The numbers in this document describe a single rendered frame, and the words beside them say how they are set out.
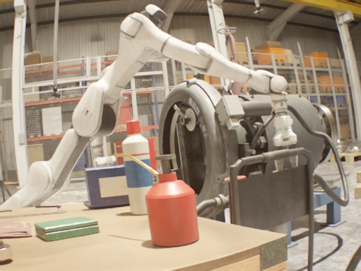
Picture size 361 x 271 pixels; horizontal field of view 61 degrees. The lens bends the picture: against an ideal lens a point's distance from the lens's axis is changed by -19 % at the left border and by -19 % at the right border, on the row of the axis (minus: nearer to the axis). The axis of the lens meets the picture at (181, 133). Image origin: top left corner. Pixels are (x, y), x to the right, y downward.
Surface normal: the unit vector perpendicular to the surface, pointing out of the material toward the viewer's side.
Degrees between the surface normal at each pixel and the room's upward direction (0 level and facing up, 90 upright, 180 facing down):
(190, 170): 88
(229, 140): 87
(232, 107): 67
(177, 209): 90
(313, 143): 100
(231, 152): 93
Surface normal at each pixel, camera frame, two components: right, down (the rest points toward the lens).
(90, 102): -0.30, 0.00
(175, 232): 0.07, -0.04
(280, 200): 0.41, -0.08
